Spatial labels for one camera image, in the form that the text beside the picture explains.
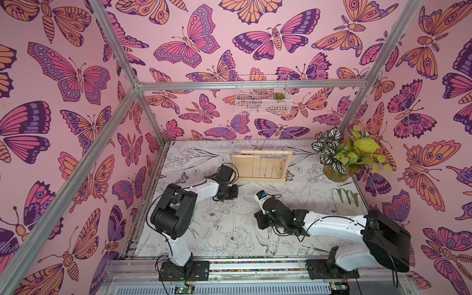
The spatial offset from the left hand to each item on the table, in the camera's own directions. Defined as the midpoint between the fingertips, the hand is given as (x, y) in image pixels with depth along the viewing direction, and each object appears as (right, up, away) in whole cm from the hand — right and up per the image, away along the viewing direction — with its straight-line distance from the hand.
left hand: (237, 193), depth 96 cm
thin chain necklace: (+22, +20, +17) cm, 34 cm away
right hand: (+8, -7, -13) cm, 16 cm away
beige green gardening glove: (+55, -4, -5) cm, 55 cm away
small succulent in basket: (+21, +50, -2) cm, 55 cm away
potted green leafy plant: (+47, +19, -12) cm, 52 cm away
